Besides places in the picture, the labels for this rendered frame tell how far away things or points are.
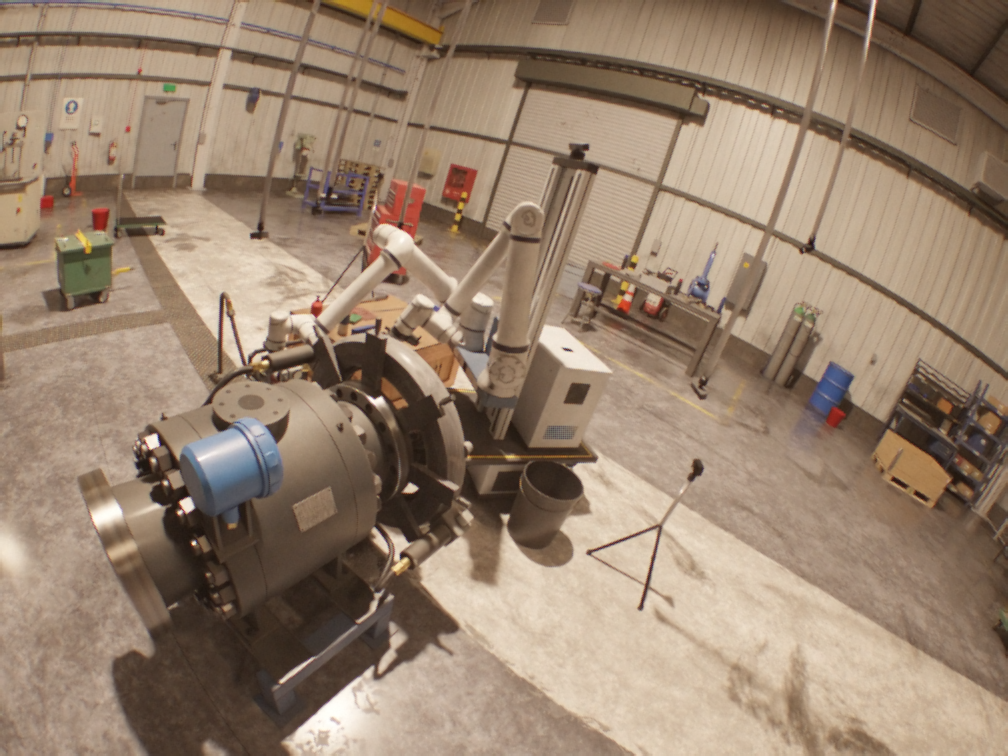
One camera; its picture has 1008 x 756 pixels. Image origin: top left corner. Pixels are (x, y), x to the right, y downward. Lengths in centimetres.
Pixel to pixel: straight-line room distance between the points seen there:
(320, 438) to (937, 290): 978
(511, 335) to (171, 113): 1081
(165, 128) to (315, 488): 1102
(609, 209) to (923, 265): 678
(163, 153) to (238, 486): 1114
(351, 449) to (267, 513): 31
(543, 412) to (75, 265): 388
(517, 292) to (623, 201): 835
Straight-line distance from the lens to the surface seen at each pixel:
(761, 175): 954
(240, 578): 111
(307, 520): 116
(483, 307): 233
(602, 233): 1003
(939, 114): 1064
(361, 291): 194
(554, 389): 219
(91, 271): 437
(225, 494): 87
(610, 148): 1033
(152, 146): 1173
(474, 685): 178
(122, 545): 108
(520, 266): 166
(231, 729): 167
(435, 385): 140
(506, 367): 175
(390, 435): 143
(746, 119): 992
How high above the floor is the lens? 158
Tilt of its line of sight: 24 degrees down
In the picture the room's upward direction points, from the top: 19 degrees clockwise
